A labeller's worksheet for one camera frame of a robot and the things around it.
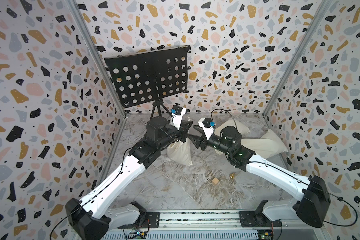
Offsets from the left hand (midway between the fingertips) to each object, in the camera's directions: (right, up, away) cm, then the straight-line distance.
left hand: (193, 122), depth 65 cm
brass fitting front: (+23, -31, +23) cm, 45 cm away
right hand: (0, -4, +3) cm, 5 cm away
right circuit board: (+35, -54, +7) cm, 65 cm away
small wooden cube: (+13, -33, +20) cm, 41 cm away
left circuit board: (-27, -54, +7) cm, 61 cm away
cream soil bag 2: (+50, -14, +33) cm, 61 cm away
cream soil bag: (-6, -16, +16) cm, 23 cm away
